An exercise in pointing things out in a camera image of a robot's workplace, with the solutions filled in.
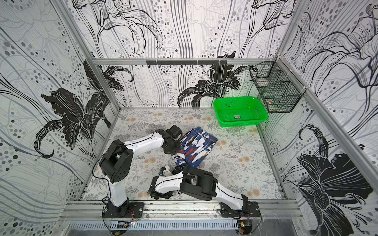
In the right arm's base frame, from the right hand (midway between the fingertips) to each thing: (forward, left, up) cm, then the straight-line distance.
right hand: (188, 170), depth 87 cm
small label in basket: (+41, -36, +1) cm, 55 cm away
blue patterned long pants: (+16, -5, +4) cm, 17 cm away
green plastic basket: (+47, -33, 0) cm, 58 cm away
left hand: (+11, +7, +2) cm, 13 cm away
